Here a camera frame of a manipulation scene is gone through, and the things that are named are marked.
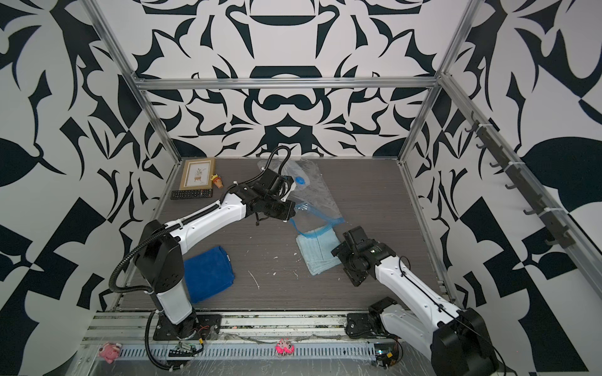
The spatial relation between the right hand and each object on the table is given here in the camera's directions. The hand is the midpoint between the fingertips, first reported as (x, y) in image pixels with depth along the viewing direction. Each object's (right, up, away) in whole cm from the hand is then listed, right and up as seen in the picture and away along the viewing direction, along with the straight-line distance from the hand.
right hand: (335, 258), depth 84 cm
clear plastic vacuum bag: (-7, +16, +1) cm, 17 cm away
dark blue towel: (-44, -5, -1) cm, 44 cm away
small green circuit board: (-44, -22, -13) cm, 51 cm away
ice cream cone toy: (-50, +27, +24) cm, 62 cm away
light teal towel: (-6, +2, +5) cm, 9 cm away
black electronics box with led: (+14, -25, -13) cm, 31 cm away
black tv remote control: (-66, +22, +21) cm, 72 cm away
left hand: (-15, +17, +1) cm, 23 cm away
